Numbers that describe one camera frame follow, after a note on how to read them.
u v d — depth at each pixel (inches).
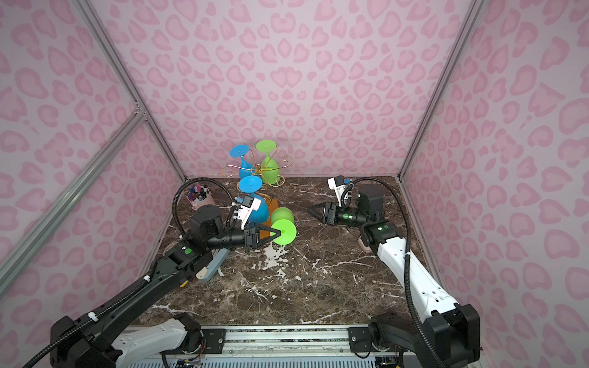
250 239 22.8
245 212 23.9
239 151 33.6
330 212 24.9
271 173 34.9
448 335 14.9
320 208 28.3
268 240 25.0
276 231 25.2
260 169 31.4
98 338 15.5
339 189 26.2
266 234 24.9
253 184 28.1
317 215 26.9
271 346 28.7
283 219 25.4
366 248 36.3
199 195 38.9
